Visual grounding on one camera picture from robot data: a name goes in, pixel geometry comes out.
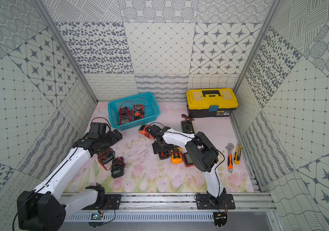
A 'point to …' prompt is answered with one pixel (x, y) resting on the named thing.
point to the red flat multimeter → (188, 161)
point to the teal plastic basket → (152, 111)
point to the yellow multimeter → (176, 154)
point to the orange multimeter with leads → (144, 129)
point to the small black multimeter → (117, 168)
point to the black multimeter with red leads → (164, 154)
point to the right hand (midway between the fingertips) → (163, 151)
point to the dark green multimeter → (187, 125)
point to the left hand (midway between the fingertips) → (115, 135)
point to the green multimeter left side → (106, 156)
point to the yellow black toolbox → (213, 102)
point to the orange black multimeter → (138, 112)
